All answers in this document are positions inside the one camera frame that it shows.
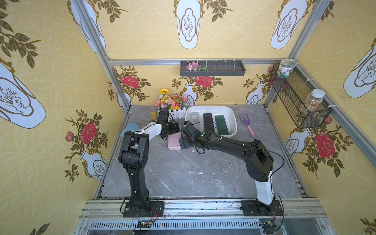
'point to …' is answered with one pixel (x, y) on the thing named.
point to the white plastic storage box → (229, 112)
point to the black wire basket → (293, 91)
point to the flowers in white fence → (174, 103)
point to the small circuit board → (145, 224)
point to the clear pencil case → (194, 119)
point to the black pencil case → (208, 124)
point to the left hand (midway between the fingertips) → (169, 130)
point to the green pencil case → (222, 127)
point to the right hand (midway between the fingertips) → (190, 136)
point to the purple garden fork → (247, 121)
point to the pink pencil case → (173, 142)
